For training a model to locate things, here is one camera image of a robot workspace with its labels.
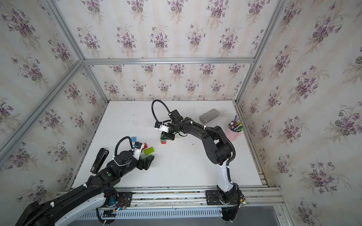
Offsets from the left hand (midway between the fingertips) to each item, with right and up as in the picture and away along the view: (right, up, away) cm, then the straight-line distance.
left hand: (148, 154), depth 82 cm
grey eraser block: (+40, +22, +25) cm, 52 cm away
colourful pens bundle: (+57, +16, +11) cm, 60 cm away
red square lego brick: (+7, +5, +11) cm, 14 cm away
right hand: (+9, +10, +11) cm, 17 cm away
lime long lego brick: (-2, 0, +8) cm, 8 cm away
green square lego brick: (+8, +7, +9) cm, 13 cm away
